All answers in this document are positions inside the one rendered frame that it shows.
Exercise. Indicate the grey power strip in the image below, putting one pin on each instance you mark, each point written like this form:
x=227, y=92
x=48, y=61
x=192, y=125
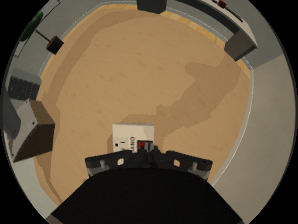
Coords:
x=131, y=136

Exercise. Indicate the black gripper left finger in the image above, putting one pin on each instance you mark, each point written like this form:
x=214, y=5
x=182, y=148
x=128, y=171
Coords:
x=108, y=161

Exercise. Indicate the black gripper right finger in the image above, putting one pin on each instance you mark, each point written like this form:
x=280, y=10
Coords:
x=195, y=165

